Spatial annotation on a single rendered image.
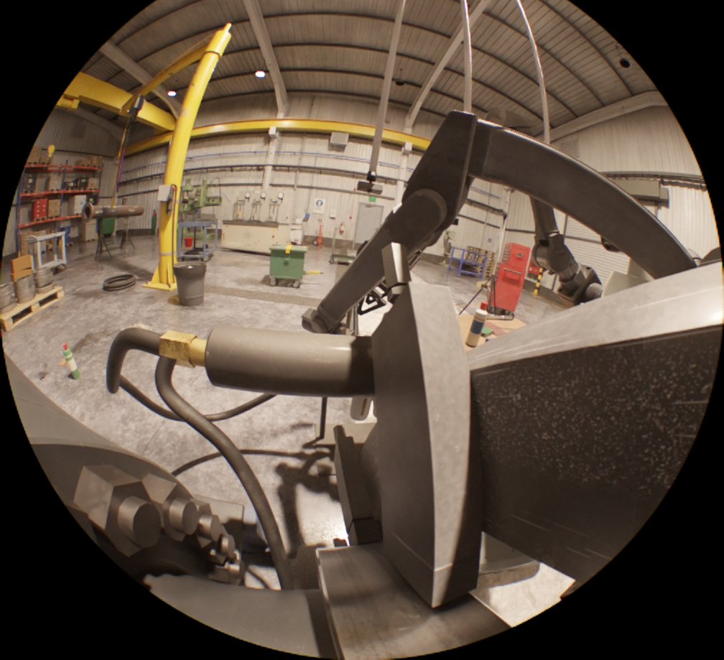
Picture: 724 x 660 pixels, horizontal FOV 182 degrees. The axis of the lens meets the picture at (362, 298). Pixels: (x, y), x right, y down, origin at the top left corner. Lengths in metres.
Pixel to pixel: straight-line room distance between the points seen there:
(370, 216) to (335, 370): 10.35
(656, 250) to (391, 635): 0.34
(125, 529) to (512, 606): 1.10
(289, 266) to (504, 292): 3.33
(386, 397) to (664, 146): 10.07
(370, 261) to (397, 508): 0.29
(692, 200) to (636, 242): 8.92
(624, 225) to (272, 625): 0.42
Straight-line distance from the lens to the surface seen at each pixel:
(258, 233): 5.99
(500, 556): 0.81
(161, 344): 0.31
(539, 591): 1.23
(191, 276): 2.51
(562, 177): 0.23
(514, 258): 3.93
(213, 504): 0.74
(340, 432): 0.44
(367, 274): 0.34
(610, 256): 9.23
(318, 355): 0.23
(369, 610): 0.16
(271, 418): 1.23
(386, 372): 0.15
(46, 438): 0.20
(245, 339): 0.25
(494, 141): 0.22
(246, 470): 0.32
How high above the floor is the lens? 0.92
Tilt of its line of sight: 17 degrees down
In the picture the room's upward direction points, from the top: 9 degrees clockwise
